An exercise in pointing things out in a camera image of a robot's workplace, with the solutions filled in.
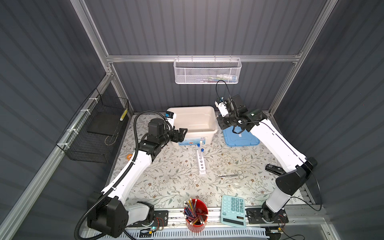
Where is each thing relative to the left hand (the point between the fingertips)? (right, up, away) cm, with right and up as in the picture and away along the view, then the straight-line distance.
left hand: (180, 128), depth 79 cm
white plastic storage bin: (+12, +4, +29) cm, 31 cm away
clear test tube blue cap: (+10, -11, +5) cm, 15 cm away
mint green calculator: (+27, -42, -4) cm, 50 cm away
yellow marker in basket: (-32, +7, +4) cm, 33 cm away
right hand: (+22, +4, -1) cm, 22 cm away
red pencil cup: (+8, -39, -12) cm, 42 cm away
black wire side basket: (-44, -3, -6) cm, 44 cm away
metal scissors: (+35, -28, +10) cm, 46 cm away
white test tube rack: (+12, -21, +10) cm, 26 cm away
